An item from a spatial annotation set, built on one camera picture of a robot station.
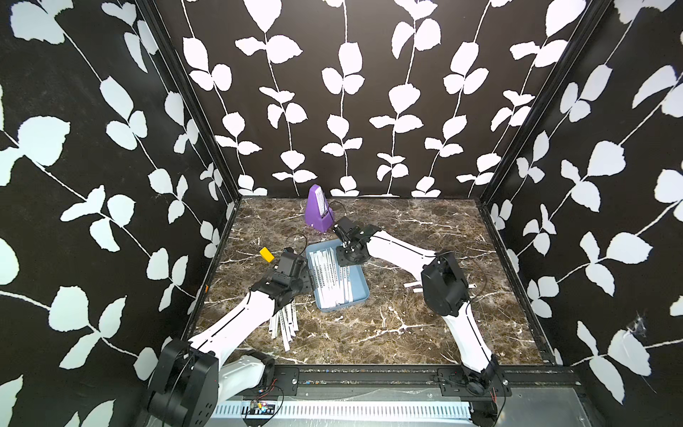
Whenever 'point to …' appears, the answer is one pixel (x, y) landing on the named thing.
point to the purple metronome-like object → (318, 215)
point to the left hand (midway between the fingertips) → (308, 275)
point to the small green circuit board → (259, 407)
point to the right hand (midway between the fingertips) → (340, 256)
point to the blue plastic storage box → (356, 275)
